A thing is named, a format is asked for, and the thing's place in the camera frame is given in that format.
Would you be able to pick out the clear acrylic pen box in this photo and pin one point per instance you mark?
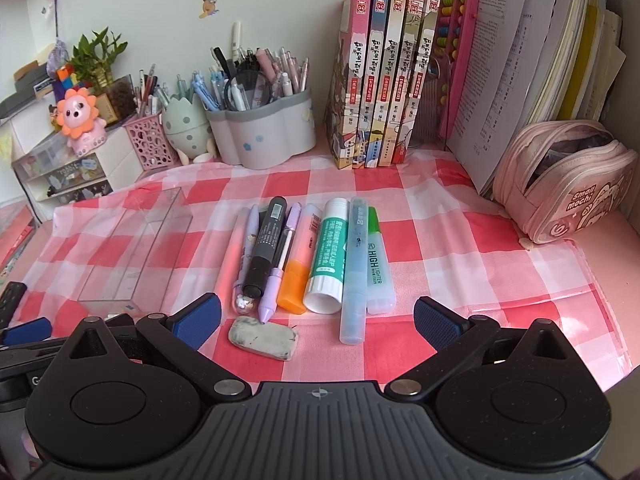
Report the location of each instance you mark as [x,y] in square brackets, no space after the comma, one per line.
[131,271]

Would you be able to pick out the black marker pen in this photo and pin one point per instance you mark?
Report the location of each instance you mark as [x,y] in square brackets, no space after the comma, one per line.
[264,250]

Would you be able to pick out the pink pencil case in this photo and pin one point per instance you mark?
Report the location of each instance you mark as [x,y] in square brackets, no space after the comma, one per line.
[557,178]

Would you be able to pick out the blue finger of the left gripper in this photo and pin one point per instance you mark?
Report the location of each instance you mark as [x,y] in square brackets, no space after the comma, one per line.
[36,330]

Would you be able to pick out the black magnifying glass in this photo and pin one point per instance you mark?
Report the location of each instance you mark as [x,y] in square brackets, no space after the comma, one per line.
[247,90]

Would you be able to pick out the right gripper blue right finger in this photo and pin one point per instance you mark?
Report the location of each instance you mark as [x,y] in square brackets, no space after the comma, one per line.
[437,324]

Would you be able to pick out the lilac printed pen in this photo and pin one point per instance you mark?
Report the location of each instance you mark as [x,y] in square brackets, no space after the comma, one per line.
[243,304]

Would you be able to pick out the pale pink pen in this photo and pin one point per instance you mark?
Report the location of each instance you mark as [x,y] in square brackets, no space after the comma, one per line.
[229,268]

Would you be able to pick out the bamboo plant in pot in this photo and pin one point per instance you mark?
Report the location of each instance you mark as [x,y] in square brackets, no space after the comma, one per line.
[93,60]

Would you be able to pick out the red striped spine book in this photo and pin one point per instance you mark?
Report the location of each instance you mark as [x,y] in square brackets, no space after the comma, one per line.
[409,38]

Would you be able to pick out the cream spine book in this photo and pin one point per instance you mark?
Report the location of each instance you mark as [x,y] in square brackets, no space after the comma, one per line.
[393,29]

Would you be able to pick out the green egg pen holder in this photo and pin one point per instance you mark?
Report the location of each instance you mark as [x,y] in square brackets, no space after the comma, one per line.
[187,130]

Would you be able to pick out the light blue marker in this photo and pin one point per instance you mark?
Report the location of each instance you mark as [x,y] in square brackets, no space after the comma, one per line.
[354,304]

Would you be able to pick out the colourful rubik cube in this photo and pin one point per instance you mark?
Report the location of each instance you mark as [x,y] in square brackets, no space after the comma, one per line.
[65,79]

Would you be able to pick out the white eraser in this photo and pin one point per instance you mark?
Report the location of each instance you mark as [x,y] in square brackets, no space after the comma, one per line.
[272,340]

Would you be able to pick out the purple clear mechanical pencil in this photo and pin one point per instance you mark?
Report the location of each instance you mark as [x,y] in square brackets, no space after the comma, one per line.
[268,303]

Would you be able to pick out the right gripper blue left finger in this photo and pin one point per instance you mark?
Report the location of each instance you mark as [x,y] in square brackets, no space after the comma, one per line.
[197,321]

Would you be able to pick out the grey white flower pen holder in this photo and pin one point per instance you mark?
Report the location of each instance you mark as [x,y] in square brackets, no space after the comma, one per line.
[266,136]

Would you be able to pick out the white mini drawer unit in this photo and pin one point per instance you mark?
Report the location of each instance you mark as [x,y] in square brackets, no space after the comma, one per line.
[52,175]

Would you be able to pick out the pink abacus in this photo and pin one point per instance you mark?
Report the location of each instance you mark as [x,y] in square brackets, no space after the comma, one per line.
[455,27]

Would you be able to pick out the green white glue stick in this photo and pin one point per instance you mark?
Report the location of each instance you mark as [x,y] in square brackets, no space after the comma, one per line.
[324,290]

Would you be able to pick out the black remote control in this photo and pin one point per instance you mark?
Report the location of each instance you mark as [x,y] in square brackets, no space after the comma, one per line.
[10,299]

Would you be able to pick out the pink perforated pen holder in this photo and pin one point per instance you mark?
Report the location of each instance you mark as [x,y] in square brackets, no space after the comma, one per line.
[150,144]

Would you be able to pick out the pink orange highlighter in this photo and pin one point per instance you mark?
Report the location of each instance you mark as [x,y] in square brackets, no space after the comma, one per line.
[296,272]

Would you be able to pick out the blue spine book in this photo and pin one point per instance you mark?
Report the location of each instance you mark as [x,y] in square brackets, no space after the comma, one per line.
[371,73]

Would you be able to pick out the black box on drawers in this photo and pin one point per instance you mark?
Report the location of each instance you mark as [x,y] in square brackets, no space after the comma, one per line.
[24,91]

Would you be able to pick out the green highlighter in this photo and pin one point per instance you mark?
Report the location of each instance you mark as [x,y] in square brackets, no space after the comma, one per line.
[381,295]

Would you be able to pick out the pink box at desk edge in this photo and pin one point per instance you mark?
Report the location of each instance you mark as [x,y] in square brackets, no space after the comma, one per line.
[17,228]

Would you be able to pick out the pink spine book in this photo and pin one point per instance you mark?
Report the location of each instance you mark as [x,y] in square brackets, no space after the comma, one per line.
[343,106]

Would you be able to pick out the pink lion toy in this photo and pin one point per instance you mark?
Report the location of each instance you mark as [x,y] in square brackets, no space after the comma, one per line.
[80,121]

